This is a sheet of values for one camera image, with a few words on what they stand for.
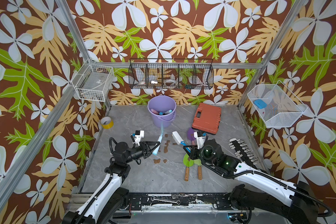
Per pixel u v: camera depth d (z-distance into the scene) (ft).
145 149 2.10
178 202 2.45
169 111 3.17
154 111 3.21
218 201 2.43
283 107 2.53
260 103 2.82
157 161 2.92
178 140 2.63
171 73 3.20
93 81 2.79
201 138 2.25
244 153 2.99
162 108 3.77
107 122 3.61
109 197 1.67
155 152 2.22
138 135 2.31
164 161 2.94
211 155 1.89
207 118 3.47
